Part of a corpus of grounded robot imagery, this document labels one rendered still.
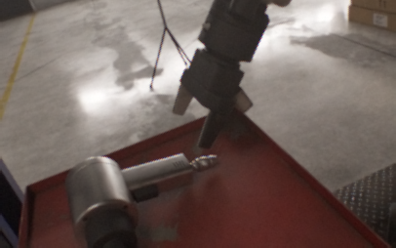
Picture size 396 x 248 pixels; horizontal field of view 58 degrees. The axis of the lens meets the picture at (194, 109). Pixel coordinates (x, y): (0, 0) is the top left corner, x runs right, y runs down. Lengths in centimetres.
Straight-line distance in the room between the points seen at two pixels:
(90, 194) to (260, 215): 25
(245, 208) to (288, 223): 7
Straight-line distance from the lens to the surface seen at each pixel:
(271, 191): 59
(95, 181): 56
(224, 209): 58
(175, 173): 60
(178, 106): 62
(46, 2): 983
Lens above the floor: 126
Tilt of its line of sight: 29 degrees down
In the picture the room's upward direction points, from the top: 15 degrees counter-clockwise
